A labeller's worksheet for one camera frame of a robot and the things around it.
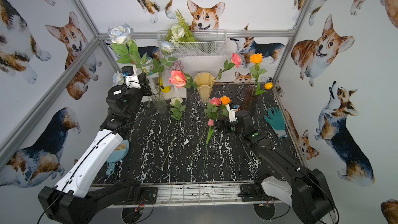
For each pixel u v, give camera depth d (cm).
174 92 115
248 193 73
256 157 86
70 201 36
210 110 106
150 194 74
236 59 83
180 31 78
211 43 93
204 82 101
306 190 40
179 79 65
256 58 86
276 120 97
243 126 62
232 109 73
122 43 53
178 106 106
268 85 80
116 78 75
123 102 50
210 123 98
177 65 97
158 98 95
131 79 56
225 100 107
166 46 78
